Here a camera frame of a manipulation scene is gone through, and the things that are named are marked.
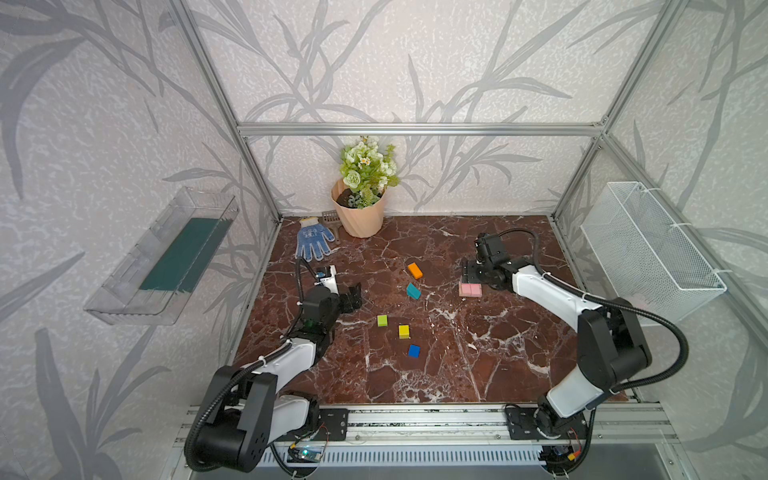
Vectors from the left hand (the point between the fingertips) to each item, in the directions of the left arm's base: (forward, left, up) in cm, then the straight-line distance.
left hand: (352, 275), depth 89 cm
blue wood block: (-19, -19, -11) cm, 29 cm away
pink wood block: (0, -39, -9) cm, 40 cm away
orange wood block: (+8, -20, -11) cm, 24 cm away
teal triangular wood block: (+1, -19, -11) cm, 22 cm away
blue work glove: (+27, +21, -13) cm, 36 cm away
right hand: (+6, -38, -1) cm, 38 cm away
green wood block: (-9, -9, -11) cm, 17 cm away
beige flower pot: (+23, +1, -2) cm, 23 cm away
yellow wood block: (-13, -16, -10) cm, 23 cm away
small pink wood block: (-2, -33, +4) cm, 33 cm away
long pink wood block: (+1, -35, -9) cm, 37 cm away
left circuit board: (-43, +8, -11) cm, 45 cm away
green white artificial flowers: (+32, -3, +13) cm, 35 cm away
